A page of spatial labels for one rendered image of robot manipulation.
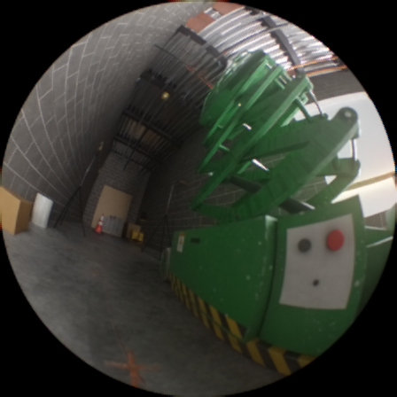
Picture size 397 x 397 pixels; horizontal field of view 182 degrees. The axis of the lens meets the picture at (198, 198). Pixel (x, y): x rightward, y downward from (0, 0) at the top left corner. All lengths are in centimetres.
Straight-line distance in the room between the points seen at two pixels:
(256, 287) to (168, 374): 33
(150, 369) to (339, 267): 47
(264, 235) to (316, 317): 25
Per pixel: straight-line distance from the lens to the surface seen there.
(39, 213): 199
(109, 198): 746
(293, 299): 34
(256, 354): 45
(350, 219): 31
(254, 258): 33
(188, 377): 42
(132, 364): 43
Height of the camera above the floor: 36
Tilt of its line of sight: 22 degrees up
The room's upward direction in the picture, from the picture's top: 9 degrees clockwise
